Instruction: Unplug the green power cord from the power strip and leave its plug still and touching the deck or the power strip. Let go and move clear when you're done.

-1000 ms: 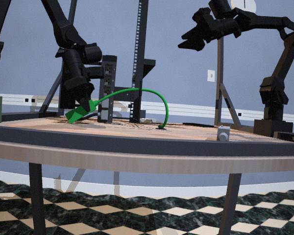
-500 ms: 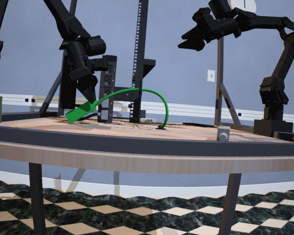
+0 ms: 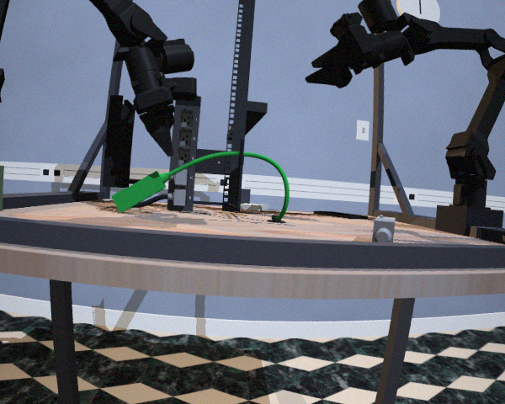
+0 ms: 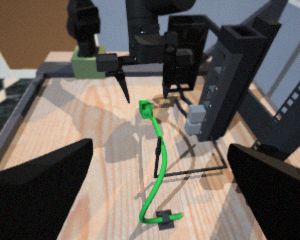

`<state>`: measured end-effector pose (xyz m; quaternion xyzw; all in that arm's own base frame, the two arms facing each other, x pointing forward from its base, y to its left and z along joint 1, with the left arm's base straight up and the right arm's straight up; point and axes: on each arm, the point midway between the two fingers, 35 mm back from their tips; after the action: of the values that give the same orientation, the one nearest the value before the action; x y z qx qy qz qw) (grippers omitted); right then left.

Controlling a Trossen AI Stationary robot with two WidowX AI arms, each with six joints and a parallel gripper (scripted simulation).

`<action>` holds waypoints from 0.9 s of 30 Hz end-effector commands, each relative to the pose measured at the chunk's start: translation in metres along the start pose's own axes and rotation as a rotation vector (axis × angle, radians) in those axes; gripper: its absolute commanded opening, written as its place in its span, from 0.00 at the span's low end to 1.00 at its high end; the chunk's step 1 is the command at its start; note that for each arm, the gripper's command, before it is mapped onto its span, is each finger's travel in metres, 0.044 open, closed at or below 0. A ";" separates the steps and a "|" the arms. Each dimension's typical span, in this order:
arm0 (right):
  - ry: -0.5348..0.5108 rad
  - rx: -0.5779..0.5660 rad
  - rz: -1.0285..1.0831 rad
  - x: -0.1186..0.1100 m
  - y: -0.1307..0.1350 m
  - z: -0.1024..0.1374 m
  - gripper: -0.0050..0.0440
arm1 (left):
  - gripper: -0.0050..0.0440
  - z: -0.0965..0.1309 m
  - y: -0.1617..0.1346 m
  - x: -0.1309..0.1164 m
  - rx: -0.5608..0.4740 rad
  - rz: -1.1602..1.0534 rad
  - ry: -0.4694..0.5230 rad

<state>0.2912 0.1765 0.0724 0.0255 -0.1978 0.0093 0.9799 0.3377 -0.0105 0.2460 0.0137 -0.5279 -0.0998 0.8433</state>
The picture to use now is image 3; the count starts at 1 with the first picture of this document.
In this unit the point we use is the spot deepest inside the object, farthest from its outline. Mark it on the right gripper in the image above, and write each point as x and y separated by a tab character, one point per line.
154	103

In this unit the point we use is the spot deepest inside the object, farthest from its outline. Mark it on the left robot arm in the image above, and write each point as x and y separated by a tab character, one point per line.
467	150

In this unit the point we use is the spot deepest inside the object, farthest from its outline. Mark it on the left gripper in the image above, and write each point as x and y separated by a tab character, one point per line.
348	52

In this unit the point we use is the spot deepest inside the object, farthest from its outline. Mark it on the dark grey flat bar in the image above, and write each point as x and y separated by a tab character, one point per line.
255	112

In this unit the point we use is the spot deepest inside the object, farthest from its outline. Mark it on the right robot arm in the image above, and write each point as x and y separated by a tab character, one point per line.
131	25

